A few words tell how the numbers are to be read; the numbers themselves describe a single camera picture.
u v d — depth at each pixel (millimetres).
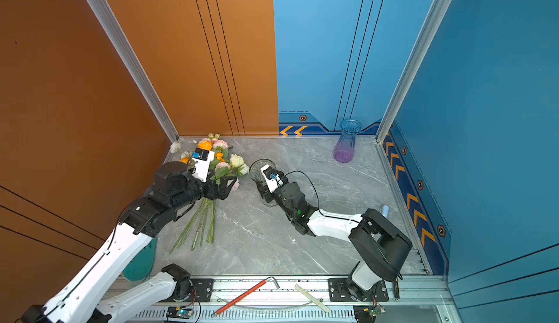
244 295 724
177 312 708
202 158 580
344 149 1048
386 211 895
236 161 1016
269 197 733
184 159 1081
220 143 1066
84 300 382
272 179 666
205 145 1021
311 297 724
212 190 597
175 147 1085
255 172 773
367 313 698
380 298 708
